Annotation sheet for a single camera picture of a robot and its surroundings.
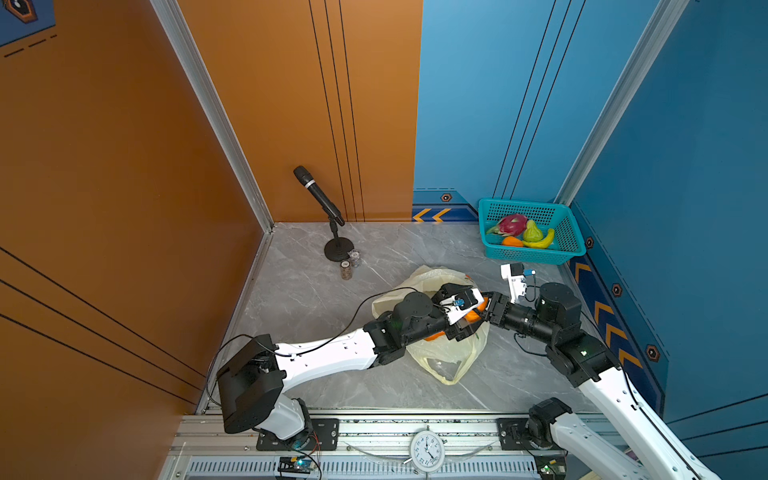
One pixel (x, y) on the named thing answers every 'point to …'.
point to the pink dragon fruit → (511, 225)
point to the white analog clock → (427, 450)
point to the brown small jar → (346, 271)
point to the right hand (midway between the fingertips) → (464, 302)
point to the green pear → (532, 232)
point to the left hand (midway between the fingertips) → (478, 298)
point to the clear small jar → (354, 256)
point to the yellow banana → (543, 243)
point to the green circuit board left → (295, 465)
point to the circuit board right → (552, 466)
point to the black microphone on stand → (338, 248)
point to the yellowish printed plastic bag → (448, 359)
